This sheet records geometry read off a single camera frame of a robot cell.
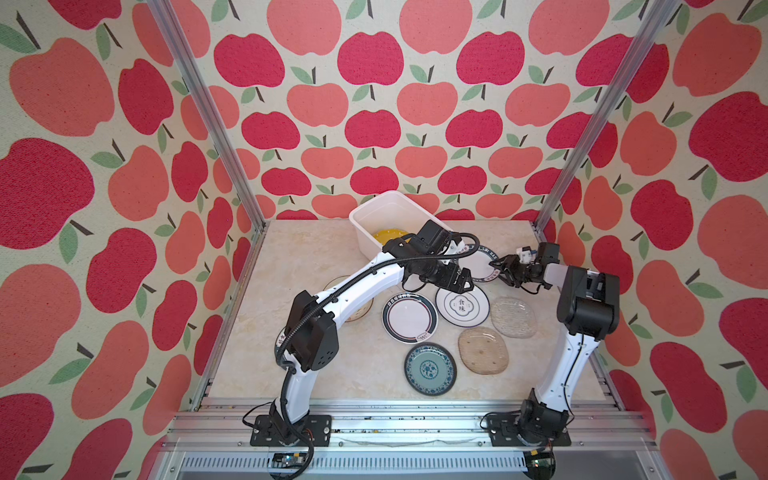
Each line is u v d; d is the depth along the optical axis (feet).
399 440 2.40
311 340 1.58
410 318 3.08
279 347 1.50
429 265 2.25
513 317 3.12
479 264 3.61
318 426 2.46
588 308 1.92
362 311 3.13
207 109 2.83
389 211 3.58
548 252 2.91
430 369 2.76
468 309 3.16
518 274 3.11
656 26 2.32
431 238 2.09
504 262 3.20
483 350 2.90
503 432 2.40
